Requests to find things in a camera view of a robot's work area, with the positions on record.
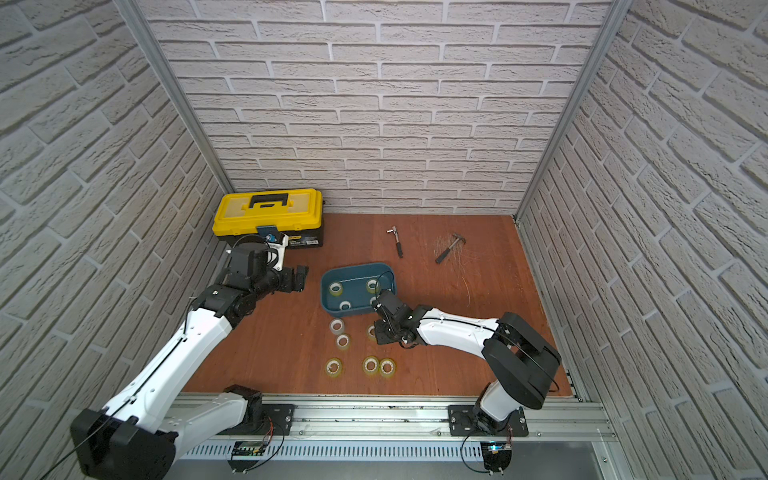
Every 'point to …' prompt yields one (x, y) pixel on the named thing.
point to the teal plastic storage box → (355, 288)
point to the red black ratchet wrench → (394, 230)
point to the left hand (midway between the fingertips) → (295, 260)
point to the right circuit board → (497, 456)
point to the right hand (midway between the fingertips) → (383, 331)
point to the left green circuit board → (248, 448)
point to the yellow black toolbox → (298, 211)
